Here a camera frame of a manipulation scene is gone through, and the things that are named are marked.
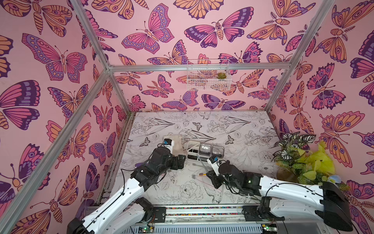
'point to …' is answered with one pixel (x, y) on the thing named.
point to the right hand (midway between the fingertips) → (207, 172)
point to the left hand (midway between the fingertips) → (181, 155)
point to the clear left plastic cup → (205, 149)
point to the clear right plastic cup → (218, 151)
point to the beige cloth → (177, 148)
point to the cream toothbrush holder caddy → (198, 151)
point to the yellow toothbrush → (202, 174)
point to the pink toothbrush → (198, 175)
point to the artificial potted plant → (296, 163)
